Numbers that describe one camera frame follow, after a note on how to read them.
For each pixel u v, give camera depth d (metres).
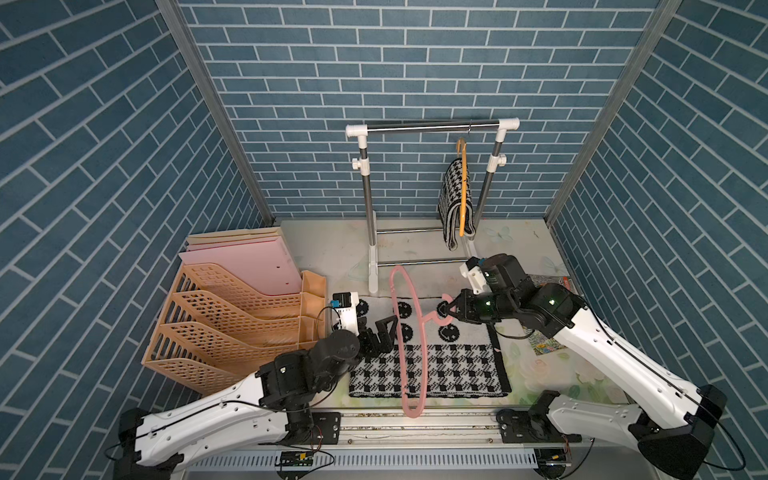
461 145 0.96
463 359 0.84
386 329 0.60
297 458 0.72
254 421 0.58
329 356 0.47
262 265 0.77
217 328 0.68
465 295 0.61
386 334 0.60
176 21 0.71
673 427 0.39
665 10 0.70
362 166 0.79
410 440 0.73
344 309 0.59
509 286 0.52
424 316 0.76
